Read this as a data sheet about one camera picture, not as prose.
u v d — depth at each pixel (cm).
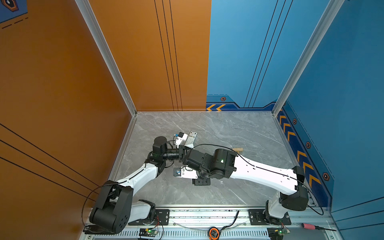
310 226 70
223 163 43
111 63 89
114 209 41
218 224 73
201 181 57
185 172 55
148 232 71
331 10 71
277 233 70
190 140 102
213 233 67
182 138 75
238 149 96
